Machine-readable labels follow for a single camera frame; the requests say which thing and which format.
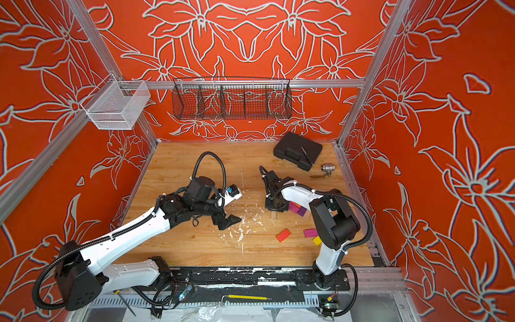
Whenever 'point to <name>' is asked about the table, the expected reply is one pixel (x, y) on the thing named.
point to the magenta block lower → (309, 233)
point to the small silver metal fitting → (328, 168)
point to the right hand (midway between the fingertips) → (271, 206)
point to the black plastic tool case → (298, 149)
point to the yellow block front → (318, 241)
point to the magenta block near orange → (294, 207)
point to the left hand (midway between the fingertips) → (236, 206)
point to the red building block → (283, 235)
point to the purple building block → (302, 210)
